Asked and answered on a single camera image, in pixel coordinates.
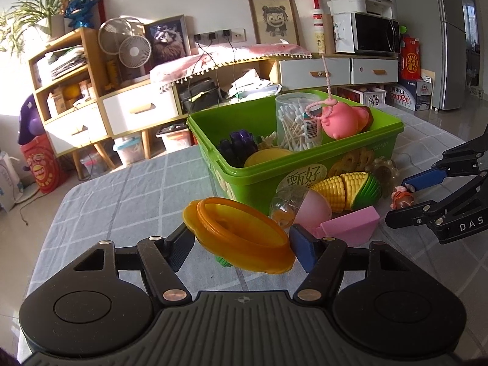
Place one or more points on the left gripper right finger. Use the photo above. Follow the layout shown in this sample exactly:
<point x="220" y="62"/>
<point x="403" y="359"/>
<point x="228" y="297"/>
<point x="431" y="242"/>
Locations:
<point x="306" y="247"/>

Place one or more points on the pink fringed cloth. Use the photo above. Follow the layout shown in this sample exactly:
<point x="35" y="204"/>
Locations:
<point x="212" y="58"/>

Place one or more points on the black device on shelf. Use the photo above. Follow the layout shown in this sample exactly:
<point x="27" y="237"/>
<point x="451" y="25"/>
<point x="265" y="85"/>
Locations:
<point x="199" y="95"/>

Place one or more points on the purple plush toy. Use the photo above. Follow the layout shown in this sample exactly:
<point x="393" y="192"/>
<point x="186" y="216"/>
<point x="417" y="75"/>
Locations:
<point x="30" y="125"/>

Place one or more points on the yellow toy cup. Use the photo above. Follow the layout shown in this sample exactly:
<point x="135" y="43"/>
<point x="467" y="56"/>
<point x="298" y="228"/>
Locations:
<point x="266" y="155"/>

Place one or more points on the red gift box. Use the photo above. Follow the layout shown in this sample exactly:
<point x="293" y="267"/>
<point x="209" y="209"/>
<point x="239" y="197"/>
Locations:
<point x="410" y="58"/>

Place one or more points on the green plastic cookie bin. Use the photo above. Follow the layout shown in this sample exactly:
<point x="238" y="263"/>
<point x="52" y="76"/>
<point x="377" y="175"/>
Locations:
<point x="256" y="185"/>

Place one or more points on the clear cotton swab jar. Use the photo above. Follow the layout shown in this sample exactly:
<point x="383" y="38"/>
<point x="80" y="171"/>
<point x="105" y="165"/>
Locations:
<point x="298" y="120"/>

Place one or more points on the white printer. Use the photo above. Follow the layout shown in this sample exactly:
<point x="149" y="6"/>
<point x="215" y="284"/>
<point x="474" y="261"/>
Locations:
<point x="383" y="8"/>

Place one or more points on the pink toy block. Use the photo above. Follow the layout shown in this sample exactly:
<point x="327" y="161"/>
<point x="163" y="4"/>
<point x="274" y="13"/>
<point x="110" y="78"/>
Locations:
<point x="355" y="228"/>

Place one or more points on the small red figurine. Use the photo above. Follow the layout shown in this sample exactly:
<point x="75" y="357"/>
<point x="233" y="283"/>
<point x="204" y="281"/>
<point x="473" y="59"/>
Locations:
<point x="401" y="198"/>

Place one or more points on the red cartoon bag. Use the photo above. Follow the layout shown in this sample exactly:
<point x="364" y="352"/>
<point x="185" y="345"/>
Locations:
<point x="43" y="164"/>

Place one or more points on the purple toy grapes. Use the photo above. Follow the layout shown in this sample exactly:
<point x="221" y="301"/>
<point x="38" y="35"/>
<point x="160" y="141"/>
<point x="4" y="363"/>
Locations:
<point x="238" y="148"/>

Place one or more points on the white red carton box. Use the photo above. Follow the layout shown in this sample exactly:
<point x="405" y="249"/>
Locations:
<point x="368" y="96"/>

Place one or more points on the framed cartoon girl drawing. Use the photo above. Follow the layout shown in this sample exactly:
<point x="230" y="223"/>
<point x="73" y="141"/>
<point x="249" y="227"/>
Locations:
<point x="274" y="21"/>

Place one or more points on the wooden white tv cabinet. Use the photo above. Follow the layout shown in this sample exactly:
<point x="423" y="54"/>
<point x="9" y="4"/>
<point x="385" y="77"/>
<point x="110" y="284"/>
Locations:
<point x="79" y="106"/>

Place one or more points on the framed raccoon picture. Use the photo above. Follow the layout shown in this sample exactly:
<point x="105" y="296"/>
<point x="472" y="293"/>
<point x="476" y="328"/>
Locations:
<point x="168" y="38"/>

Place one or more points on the pink clear capsule ball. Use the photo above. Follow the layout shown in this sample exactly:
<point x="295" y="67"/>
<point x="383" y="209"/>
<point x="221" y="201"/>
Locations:
<point x="299" y="205"/>

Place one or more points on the white desk fan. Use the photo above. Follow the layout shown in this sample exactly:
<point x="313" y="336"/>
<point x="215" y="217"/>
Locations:
<point x="124" y="38"/>

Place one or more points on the yellow green toy corn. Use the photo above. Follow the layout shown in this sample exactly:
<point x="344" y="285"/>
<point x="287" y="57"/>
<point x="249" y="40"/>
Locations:
<point x="349" y="192"/>

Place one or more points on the pink rubber pig toy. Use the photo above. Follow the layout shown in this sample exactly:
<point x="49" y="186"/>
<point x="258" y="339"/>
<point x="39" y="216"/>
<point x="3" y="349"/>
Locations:
<point x="338" y="120"/>

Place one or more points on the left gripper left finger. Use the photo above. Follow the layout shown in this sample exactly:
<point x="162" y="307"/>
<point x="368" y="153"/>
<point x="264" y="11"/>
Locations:
<point x="177" y="246"/>

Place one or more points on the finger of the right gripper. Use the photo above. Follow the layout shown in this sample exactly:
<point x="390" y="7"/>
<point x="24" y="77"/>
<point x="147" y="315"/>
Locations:
<point x="427" y="213"/>
<point x="425" y="179"/>

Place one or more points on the silver refrigerator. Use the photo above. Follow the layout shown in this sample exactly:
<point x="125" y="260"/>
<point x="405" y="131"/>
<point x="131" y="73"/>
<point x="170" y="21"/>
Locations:
<point x="439" y="26"/>

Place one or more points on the black white microwave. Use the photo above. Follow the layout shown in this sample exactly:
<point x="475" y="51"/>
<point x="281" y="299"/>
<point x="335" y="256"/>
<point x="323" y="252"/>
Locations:
<point x="360" y="33"/>

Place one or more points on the grey checked tablecloth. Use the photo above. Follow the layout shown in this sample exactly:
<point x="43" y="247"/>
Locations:
<point x="148" y="199"/>

